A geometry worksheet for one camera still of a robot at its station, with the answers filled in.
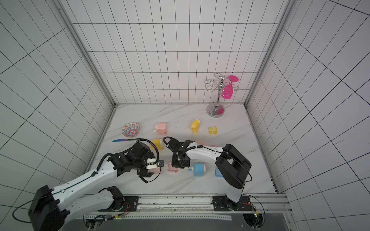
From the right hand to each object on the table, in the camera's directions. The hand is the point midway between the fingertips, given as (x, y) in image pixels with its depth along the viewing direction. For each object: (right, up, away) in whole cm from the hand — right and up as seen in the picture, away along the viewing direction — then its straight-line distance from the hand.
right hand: (175, 163), depth 86 cm
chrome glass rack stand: (+32, +49, +7) cm, 59 cm away
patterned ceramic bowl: (-34, +18, +17) cm, 42 cm away
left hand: (-15, +1, -5) cm, 15 cm away
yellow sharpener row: (-7, +16, -16) cm, 23 cm away
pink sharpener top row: (-11, +20, +12) cm, 25 cm away
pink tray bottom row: (-2, -3, 0) cm, 4 cm away
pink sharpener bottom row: (-10, -3, -4) cm, 11 cm away
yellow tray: (+27, +18, +18) cm, 37 cm away
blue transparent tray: (+26, -5, -2) cm, 26 cm away
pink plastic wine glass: (+40, +48, +24) cm, 67 cm away
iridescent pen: (-37, +12, +13) cm, 41 cm away
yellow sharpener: (+13, +22, +12) cm, 28 cm away
